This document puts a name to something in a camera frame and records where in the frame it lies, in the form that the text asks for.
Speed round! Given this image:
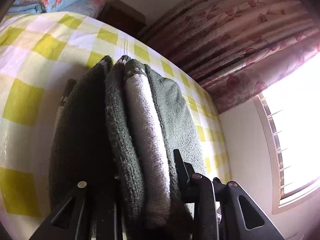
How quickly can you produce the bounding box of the pink floral curtain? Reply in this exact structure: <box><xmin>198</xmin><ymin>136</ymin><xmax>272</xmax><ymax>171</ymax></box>
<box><xmin>140</xmin><ymin>0</ymin><xmax>319</xmax><ymax>113</ymax></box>

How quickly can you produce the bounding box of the green knit sweater white stripe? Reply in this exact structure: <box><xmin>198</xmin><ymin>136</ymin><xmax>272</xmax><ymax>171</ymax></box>
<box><xmin>49</xmin><ymin>56</ymin><xmax>204</xmax><ymax>239</ymax></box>

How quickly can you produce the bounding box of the white framed window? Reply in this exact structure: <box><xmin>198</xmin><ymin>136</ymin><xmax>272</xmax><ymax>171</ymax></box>
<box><xmin>254</xmin><ymin>55</ymin><xmax>319</xmax><ymax>215</ymax></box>

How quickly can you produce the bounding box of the yellow white checkered bed sheet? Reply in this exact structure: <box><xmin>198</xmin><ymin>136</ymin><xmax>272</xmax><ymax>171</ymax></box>
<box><xmin>1</xmin><ymin>12</ymin><xmax>231</xmax><ymax>239</ymax></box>

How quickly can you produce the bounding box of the dark wooden nightstand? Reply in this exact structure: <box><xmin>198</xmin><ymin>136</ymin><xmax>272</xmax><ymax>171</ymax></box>
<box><xmin>97</xmin><ymin>0</ymin><xmax>146</xmax><ymax>37</ymax></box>

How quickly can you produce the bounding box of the blue floral pillow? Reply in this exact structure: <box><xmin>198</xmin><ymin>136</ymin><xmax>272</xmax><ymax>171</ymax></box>
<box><xmin>59</xmin><ymin>0</ymin><xmax>106</xmax><ymax>18</ymax></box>

